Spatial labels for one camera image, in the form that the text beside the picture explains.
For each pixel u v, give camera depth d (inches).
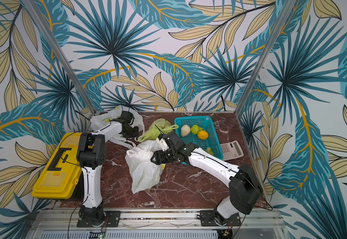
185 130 40.0
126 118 33.7
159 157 27.1
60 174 27.6
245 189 16.7
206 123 40.9
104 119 42.1
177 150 24.2
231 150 38.3
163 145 28.7
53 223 29.9
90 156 23.1
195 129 40.5
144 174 30.8
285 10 27.3
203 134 39.8
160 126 38.2
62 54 33.7
